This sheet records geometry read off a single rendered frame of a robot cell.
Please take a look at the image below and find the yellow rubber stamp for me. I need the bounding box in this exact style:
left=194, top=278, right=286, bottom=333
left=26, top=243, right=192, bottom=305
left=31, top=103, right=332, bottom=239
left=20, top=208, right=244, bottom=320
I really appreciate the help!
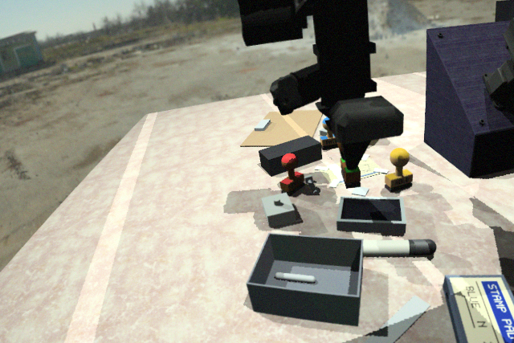
left=385, top=148, right=413, bottom=193

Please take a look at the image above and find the red-handled rubber stamp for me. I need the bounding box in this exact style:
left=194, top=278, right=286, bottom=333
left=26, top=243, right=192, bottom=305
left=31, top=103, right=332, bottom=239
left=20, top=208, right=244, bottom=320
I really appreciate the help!
left=280, top=153, right=305, bottom=197

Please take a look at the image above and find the white paper card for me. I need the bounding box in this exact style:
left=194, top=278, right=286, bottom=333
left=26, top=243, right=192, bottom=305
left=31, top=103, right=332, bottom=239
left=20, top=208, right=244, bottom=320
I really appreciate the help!
left=315, top=154, right=388, bottom=187

